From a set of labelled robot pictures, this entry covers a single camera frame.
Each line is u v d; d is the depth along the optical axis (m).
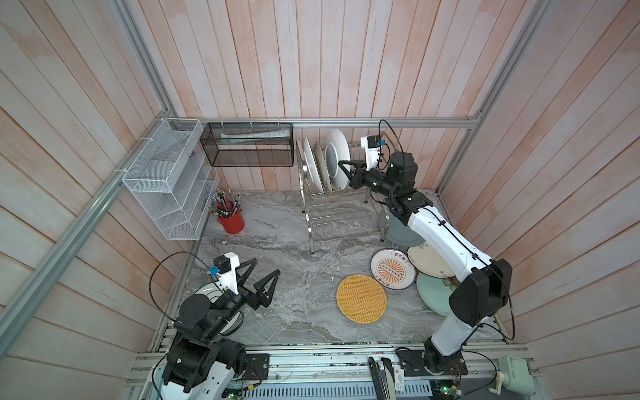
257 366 0.74
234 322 0.80
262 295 0.54
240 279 0.64
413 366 0.73
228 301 0.55
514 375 0.67
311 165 0.72
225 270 0.52
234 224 1.02
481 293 0.44
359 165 0.66
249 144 1.04
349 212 1.07
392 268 0.95
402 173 0.56
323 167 0.73
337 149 0.74
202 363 0.47
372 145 0.63
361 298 0.86
